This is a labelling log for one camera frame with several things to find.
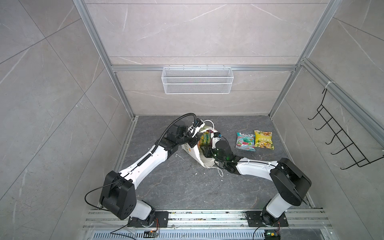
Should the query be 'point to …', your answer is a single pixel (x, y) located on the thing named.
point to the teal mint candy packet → (245, 141)
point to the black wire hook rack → (360, 159)
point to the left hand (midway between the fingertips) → (201, 129)
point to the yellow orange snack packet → (205, 140)
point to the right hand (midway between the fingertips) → (201, 145)
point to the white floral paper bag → (207, 162)
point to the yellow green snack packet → (263, 139)
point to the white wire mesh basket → (197, 80)
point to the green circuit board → (272, 234)
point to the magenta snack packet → (210, 131)
